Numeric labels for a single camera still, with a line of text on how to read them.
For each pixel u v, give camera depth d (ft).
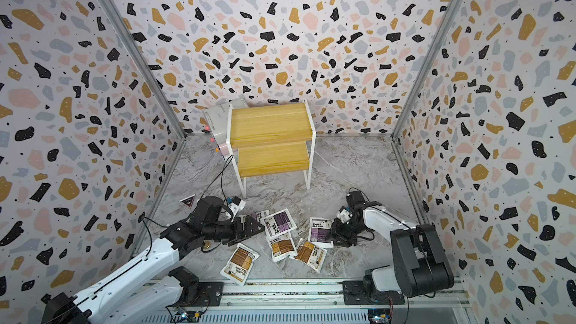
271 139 2.49
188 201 3.19
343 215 2.81
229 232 2.21
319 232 2.86
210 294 2.41
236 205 2.44
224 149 3.21
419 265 1.42
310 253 2.62
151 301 1.79
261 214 3.02
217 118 3.20
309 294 2.48
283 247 2.68
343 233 2.51
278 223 2.93
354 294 2.40
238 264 2.56
